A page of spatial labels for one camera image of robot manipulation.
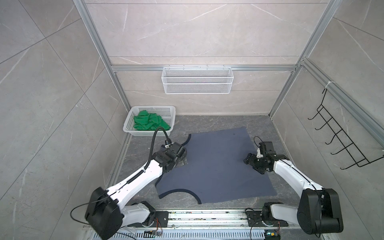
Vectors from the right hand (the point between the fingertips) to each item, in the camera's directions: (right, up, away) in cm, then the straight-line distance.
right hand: (248, 161), depth 89 cm
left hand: (-42, +4, -7) cm, 43 cm away
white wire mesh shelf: (-31, +53, +12) cm, 62 cm away
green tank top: (-71, +26, +20) cm, 78 cm away
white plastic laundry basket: (-54, +33, +26) cm, 68 cm away
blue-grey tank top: (-20, -7, +6) cm, 22 cm away
